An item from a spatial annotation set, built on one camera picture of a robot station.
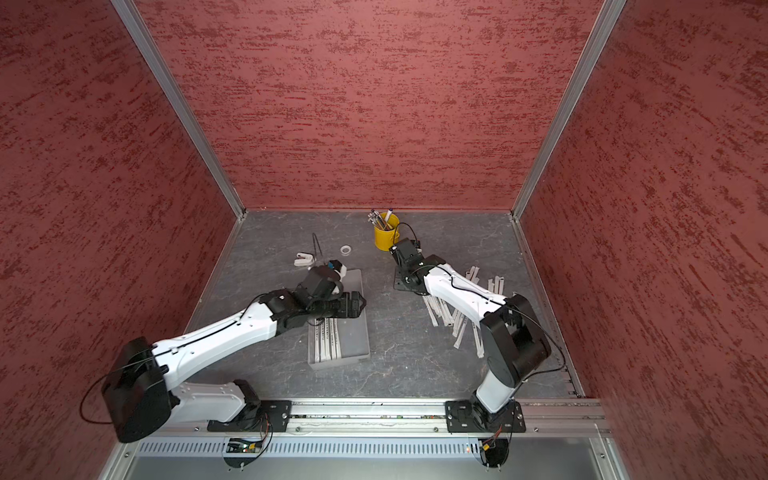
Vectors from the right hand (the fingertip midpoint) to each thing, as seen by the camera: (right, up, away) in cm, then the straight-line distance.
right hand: (404, 286), depth 90 cm
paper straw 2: (-24, -16, -2) cm, 29 cm away
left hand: (-15, -5, -9) cm, 18 cm away
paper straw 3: (-21, -15, -2) cm, 26 cm away
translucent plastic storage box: (-15, -16, -1) cm, 22 cm away
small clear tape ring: (-21, +10, +19) cm, 30 cm away
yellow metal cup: (-6, +14, +15) cm, 21 cm away
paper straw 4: (-20, -16, -2) cm, 26 cm away
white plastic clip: (-35, +7, +14) cm, 38 cm away
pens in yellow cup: (-7, +21, +8) cm, 23 cm away
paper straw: (-26, -15, -3) cm, 30 cm away
